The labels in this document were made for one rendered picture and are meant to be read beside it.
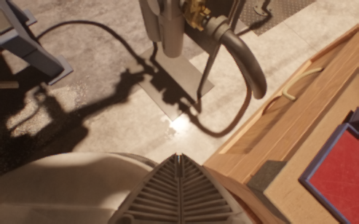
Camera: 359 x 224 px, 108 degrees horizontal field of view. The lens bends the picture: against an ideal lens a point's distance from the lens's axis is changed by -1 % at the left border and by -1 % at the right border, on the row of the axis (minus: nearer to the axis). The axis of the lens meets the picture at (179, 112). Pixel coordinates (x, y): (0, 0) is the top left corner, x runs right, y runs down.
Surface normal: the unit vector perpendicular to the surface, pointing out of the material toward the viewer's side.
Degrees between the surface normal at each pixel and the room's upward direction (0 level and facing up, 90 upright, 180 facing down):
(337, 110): 0
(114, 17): 0
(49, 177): 21
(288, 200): 0
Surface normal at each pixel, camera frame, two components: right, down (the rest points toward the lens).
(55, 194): 0.02, -0.29
